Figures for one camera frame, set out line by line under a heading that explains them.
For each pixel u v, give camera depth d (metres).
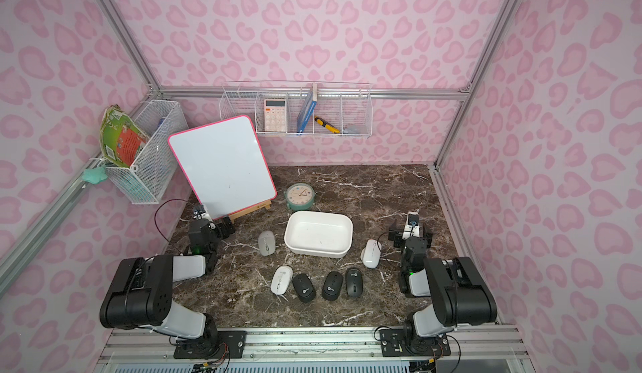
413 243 0.71
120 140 0.73
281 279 0.84
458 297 0.44
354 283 0.83
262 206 1.00
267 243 0.92
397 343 0.73
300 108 0.98
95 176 0.62
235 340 0.74
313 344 0.75
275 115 0.95
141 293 0.46
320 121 0.98
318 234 0.97
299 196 1.06
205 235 0.73
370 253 0.90
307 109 0.88
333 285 0.84
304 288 0.84
